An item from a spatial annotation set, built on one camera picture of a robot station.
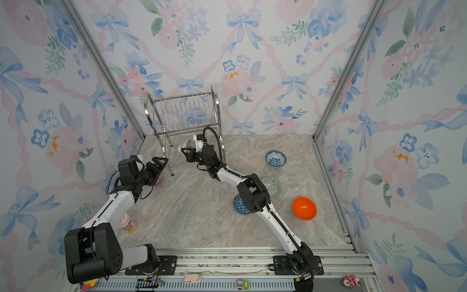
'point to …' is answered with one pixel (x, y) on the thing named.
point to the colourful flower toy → (87, 285)
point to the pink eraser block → (191, 278)
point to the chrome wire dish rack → (176, 117)
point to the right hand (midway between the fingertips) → (181, 148)
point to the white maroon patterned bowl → (186, 144)
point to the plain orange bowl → (304, 208)
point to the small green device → (242, 284)
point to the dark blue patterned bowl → (239, 204)
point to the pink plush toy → (351, 281)
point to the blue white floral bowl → (275, 159)
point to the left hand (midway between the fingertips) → (164, 162)
